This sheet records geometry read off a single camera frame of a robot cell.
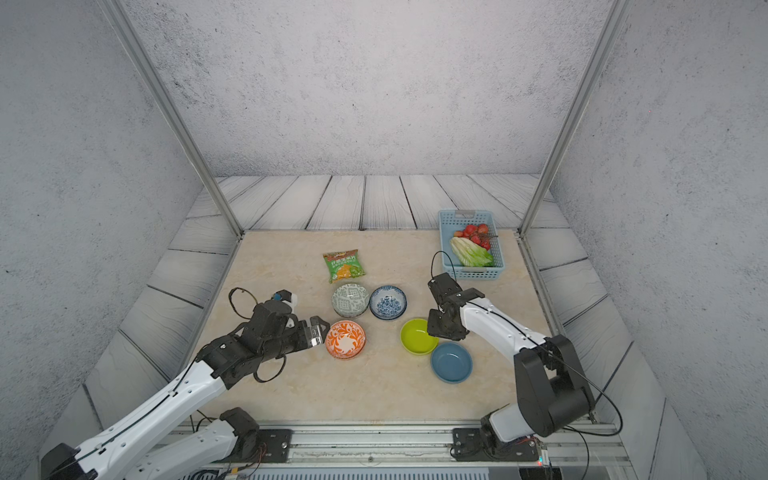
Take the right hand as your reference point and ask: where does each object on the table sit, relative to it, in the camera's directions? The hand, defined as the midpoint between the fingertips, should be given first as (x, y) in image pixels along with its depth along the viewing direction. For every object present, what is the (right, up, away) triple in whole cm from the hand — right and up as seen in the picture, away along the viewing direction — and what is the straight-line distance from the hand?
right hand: (404, 325), depth 79 cm
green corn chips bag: (-20, +15, +26) cm, 36 cm away
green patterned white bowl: (-17, +4, +17) cm, 24 cm away
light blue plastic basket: (+21, +32, +40) cm, 55 cm away
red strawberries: (+29, +26, +35) cm, 53 cm away
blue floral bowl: (-4, +3, +17) cm, 18 cm away
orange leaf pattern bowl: (-17, -6, +10) cm, 21 cm away
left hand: (-18, -5, +3) cm, 19 cm away
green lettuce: (+23, +19, +25) cm, 39 cm away
